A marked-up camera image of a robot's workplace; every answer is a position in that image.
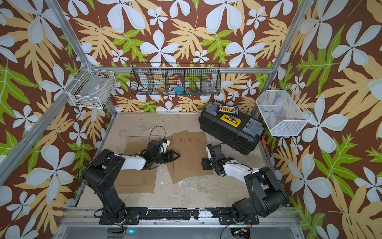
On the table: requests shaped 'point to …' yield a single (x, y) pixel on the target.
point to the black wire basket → (176, 79)
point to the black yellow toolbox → (232, 126)
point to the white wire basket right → (284, 114)
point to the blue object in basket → (178, 90)
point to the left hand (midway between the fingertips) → (178, 154)
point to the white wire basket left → (90, 87)
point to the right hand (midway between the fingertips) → (205, 162)
